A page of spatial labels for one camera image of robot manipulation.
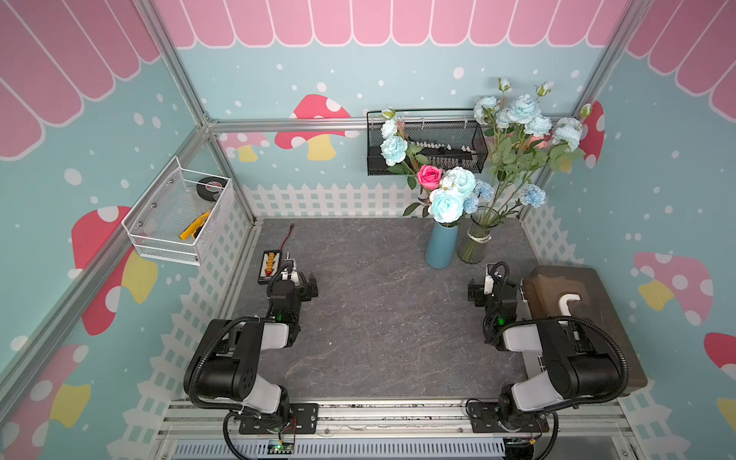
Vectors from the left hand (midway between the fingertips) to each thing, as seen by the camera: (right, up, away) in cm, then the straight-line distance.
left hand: (299, 278), depth 94 cm
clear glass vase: (+61, +9, +9) cm, 62 cm away
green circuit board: (+1, -41, -22) cm, 46 cm away
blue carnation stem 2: (+51, +22, -18) cm, 58 cm away
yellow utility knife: (-21, +15, -21) cm, 33 cm away
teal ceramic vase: (+48, +11, +3) cm, 49 cm away
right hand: (+63, 0, 0) cm, 63 cm away
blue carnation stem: (+55, +26, -15) cm, 63 cm away
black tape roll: (-22, +27, -13) cm, 38 cm away
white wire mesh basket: (-29, +18, -16) cm, 38 cm away
